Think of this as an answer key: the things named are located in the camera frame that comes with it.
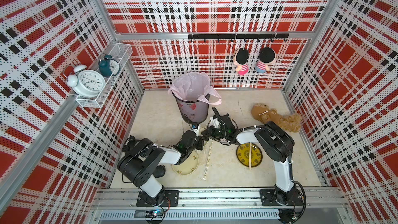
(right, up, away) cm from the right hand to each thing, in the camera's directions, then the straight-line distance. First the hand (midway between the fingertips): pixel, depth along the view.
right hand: (204, 132), depth 93 cm
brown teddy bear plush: (+51, +6, -4) cm, 52 cm away
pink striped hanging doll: (+23, +46, +3) cm, 51 cm away
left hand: (+1, -3, +1) cm, 3 cm away
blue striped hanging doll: (+39, +47, 0) cm, 61 cm away
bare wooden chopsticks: (+26, -12, -7) cm, 30 cm away
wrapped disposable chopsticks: (0, -21, -13) cm, 25 cm away
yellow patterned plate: (+23, -11, -4) cm, 26 cm away
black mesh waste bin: (-5, +13, -4) cm, 15 cm away
